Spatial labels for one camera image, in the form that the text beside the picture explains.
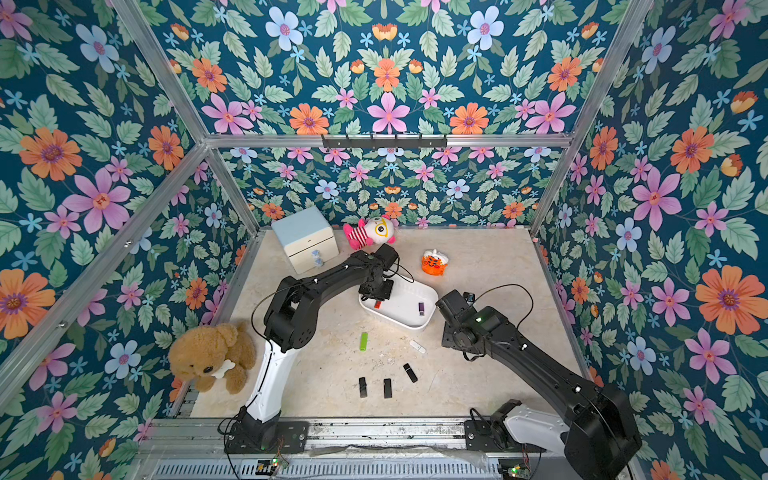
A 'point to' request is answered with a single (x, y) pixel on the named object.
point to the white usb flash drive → (415, 345)
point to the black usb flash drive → (387, 383)
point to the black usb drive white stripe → (410, 372)
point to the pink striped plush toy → (365, 232)
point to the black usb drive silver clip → (363, 387)
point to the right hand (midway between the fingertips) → (453, 336)
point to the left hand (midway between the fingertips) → (386, 293)
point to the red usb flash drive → (377, 304)
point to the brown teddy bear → (204, 354)
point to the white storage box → (412, 306)
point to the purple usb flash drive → (421, 308)
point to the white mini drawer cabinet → (308, 239)
